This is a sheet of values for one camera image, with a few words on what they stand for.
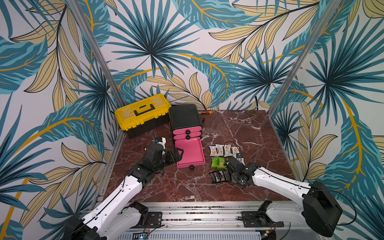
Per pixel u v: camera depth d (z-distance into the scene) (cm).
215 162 92
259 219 66
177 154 69
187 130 89
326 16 71
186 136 94
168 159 69
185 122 93
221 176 88
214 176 85
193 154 95
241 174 62
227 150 97
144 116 95
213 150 97
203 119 113
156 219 73
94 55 84
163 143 72
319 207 41
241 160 77
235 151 97
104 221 41
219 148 98
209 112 119
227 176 87
